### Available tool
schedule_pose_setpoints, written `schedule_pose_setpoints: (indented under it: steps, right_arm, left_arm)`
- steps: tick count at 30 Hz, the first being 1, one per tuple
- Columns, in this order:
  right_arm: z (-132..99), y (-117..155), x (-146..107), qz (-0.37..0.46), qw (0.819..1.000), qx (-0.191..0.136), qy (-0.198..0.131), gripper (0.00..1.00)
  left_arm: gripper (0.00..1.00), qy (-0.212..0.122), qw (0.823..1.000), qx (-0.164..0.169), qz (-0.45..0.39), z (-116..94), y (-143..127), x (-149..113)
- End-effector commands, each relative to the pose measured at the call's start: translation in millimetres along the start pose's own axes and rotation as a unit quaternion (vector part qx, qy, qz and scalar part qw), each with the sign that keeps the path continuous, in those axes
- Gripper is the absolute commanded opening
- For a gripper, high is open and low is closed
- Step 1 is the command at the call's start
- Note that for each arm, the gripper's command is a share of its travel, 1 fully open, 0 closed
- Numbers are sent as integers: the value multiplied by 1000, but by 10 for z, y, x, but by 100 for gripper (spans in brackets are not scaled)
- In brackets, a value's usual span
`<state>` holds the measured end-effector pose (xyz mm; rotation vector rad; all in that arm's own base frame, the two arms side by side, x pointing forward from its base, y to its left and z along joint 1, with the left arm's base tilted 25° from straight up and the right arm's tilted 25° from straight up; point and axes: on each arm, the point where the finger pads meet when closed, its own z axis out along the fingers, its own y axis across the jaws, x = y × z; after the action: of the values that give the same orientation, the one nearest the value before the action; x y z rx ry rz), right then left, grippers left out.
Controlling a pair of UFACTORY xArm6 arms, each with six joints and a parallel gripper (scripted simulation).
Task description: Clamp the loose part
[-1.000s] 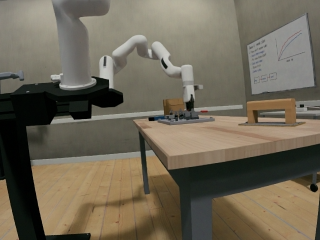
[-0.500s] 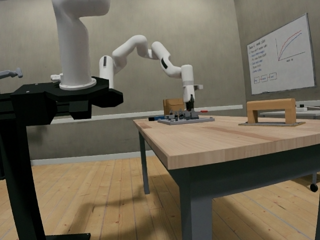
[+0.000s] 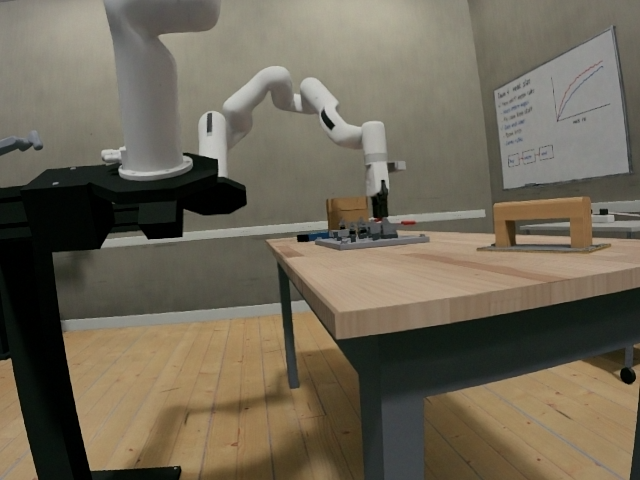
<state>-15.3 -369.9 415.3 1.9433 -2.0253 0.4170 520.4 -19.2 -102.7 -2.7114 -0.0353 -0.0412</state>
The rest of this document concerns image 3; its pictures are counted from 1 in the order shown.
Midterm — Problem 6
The small brown cardboard box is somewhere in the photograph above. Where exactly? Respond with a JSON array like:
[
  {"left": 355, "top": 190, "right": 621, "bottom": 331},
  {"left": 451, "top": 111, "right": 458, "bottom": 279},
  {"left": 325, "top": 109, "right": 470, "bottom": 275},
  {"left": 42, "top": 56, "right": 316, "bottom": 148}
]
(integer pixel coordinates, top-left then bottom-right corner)
[{"left": 326, "top": 196, "right": 369, "bottom": 232}]

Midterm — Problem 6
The blue spirit level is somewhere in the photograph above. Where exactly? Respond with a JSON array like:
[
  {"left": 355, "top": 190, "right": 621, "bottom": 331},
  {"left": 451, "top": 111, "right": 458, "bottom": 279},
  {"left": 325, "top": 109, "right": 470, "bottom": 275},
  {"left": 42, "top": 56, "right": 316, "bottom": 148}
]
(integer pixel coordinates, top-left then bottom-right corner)
[{"left": 297, "top": 232, "right": 333, "bottom": 242}]

